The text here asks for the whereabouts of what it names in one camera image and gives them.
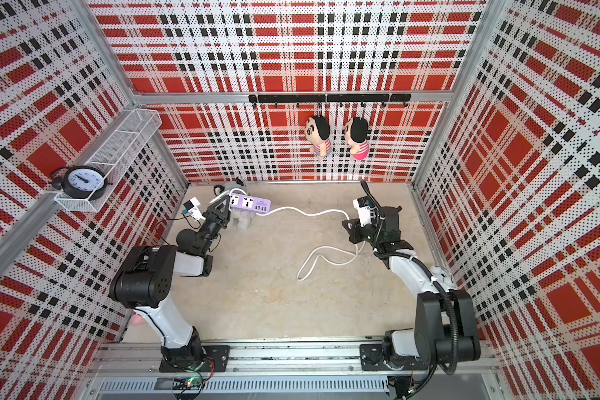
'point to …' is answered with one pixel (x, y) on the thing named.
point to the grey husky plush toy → (243, 218)
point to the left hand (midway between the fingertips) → (236, 196)
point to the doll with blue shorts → (317, 131)
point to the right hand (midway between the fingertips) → (348, 221)
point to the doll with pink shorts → (356, 135)
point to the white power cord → (307, 248)
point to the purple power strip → (249, 202)
